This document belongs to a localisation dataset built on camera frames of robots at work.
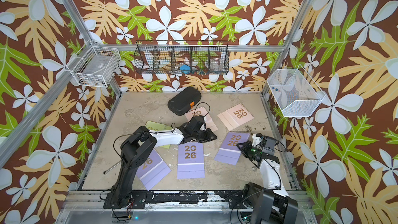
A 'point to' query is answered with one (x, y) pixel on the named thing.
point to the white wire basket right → (296, 93)
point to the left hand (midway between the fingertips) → (218, 135)
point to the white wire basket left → (95, 66)
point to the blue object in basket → (185, 69)
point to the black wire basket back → (182, 57)
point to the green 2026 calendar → (152, 126)
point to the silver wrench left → (105, 172)
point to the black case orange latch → (184, 101)
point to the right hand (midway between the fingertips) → (237, 144)
